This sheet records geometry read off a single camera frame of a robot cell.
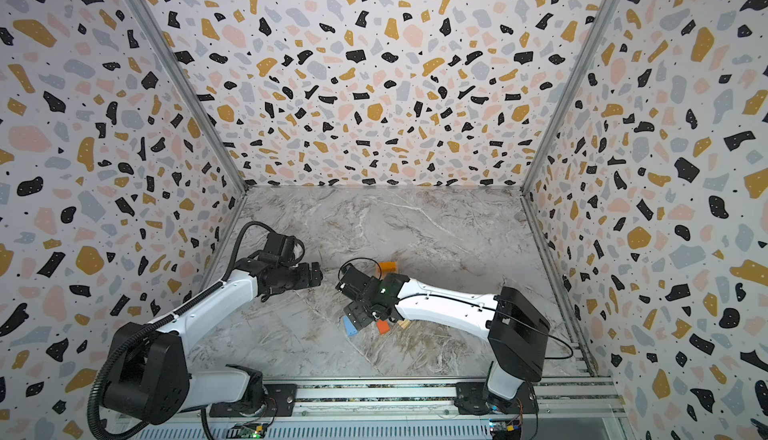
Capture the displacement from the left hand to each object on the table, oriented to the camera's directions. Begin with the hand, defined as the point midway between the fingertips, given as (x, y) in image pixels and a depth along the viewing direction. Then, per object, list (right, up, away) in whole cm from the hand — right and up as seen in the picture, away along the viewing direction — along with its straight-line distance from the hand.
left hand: (308, 273), depth 87 cm
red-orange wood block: (+22, -15, -1) cm, 26 cm away
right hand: (+16, -6, -7) cm, 18 cm away
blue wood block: (+13, -15, -3) cm, 20 cm away
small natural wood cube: (+28, -14, -1) cm, 31 cm away
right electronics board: (+52, -34, -15) cm, 64 cm away
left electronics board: (-9, -34, -16) cm, 39 cm away
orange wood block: (+22, 0, +13) cm, 25 cm away
